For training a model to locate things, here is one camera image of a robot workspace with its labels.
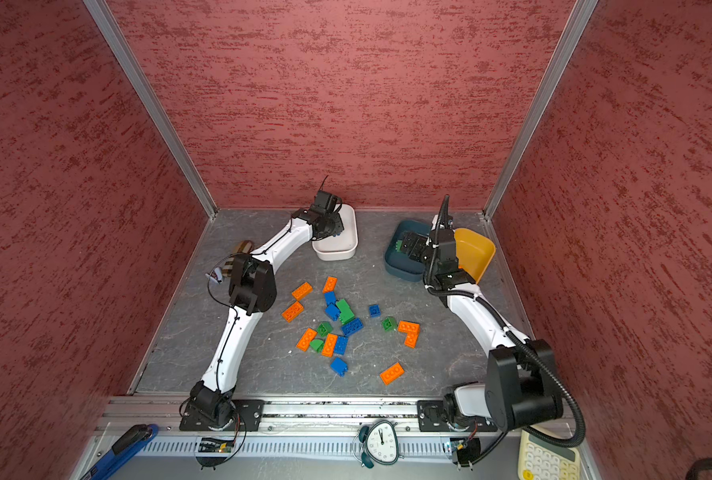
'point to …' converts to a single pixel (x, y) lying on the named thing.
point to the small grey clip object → (216, 275)
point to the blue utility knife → (124, 451)
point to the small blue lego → (375, 311)
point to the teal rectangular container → (397, 263)
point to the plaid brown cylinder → (244, 248)
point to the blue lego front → (339, 366)
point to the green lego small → (389, 324)
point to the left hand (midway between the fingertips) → (338, 229)
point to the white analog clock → (381, 441)
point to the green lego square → (398, 245)
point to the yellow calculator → (541, 459)
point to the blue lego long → (351, 327)
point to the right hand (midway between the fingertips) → (412, 242)
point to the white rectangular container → (341, 246)
